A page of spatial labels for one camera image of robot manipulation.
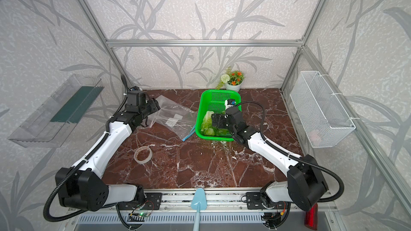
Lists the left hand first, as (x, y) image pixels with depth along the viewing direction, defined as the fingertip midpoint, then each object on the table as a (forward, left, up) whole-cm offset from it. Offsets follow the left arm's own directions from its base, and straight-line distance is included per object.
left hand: (154, 103), depth 83 cm
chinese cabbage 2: (-3, -28, -13) cm, 31 cm away
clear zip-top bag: (+3, -9, -18) cm, 21 cm away
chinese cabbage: (-8, -34, -17) cm, 38 cm away
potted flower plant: (+28, -44, -9) cm, 53 cm away
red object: (-48, -73, -18) cm, 89 cm away
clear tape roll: (-18, +8, -24) cm, 31 cm away
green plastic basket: (+14, -32, -14) cm, 37 cm away
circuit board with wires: (-44, +1, -20) cm, 48 cm away
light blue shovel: (-42, -25, -21) cm, 53 cm away
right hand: (-5, -33, -4) cm, 34 cm away
